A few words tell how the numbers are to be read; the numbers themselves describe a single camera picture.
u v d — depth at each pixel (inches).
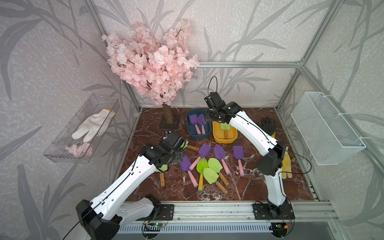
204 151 37.8
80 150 23.4
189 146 37.9
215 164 35.7
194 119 44.7
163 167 34.8
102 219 14.6
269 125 42.6
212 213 29.7
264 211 28.6
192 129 41.7
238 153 36.8
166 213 28.6
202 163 35.3
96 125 26.6
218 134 41.0
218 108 24.2
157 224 27.8
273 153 19.6
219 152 37.5
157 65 25.2
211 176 33.7
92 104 29.7
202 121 43.7
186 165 35.0
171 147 21.0
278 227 29.2
